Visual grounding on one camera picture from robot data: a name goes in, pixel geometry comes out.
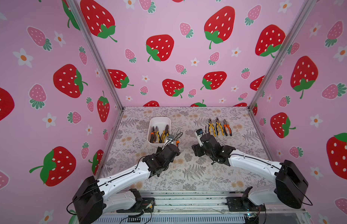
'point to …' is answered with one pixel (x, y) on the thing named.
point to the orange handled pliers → (225, 125)
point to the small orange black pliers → (164, 134)
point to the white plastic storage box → (161, 122)
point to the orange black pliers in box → (153, 135)
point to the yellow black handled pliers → (217, 124)
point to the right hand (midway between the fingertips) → (198, 143)
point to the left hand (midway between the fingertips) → (169, 147)
